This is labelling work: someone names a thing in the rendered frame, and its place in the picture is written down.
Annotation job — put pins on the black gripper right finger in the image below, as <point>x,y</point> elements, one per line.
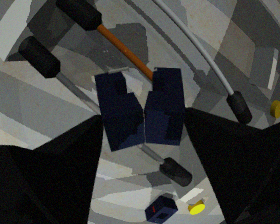
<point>238,159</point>

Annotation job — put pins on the yellow short cylinder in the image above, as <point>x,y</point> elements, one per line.
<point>194,209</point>
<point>275,109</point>

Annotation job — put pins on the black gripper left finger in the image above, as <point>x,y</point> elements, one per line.
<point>59,175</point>

